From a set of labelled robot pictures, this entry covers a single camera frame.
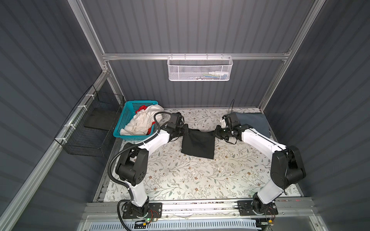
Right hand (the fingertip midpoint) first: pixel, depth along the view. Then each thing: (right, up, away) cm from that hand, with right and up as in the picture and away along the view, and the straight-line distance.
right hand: (213, 134), depth 90 cm
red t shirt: (-52, +19, +23) cm, 60 cm away
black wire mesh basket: (-67, +3, -17) cm, 69 cm away
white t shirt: (-51, +9, +16) cm, 54 cm away
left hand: (-16, +3, +3) cm, 16 cm away
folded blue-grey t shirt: (+35, +8, +17) cm, 40 cm away
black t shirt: (-9, -6, +2) cm, 11 cm away
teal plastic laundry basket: (-63, +17, +24) cm, 70 cm away
